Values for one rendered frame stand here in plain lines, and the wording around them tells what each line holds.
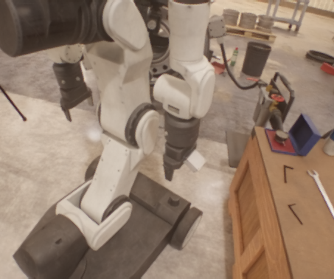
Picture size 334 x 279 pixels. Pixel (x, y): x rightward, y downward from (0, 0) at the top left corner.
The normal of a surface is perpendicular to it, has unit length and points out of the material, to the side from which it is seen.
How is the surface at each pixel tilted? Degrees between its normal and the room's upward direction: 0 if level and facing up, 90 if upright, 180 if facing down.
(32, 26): 85
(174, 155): 101
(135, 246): 0
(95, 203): 46
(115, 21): 90
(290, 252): 0
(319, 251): 0
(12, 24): 90
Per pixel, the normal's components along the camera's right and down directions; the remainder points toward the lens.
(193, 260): 0.12, -0.79
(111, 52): -0.22, -0.40
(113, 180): -0.43, -0.01
